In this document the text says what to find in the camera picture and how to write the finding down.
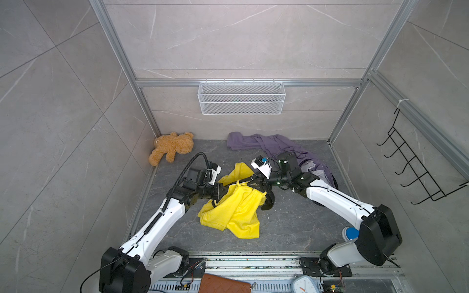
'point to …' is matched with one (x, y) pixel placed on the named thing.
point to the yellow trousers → (239, 213)
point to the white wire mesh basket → (241, 98)
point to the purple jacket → (276, 144)
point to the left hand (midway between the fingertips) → (226, 187)
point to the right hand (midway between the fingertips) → (253, 179)
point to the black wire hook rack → (435, 193)
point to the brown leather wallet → (214, 284)
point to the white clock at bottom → (303, 284)
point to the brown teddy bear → (169, 144)
